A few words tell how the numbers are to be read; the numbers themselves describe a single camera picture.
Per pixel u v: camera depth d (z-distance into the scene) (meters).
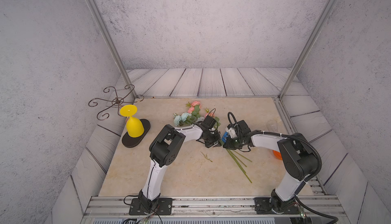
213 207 0.74
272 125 1.00
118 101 0.77
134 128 0.74
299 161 0.48
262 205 0.73
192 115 1.05
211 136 0.87
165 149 0.54
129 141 0.95
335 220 0.62
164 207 0.73
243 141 0.71
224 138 0.98
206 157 0.91
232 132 0.89
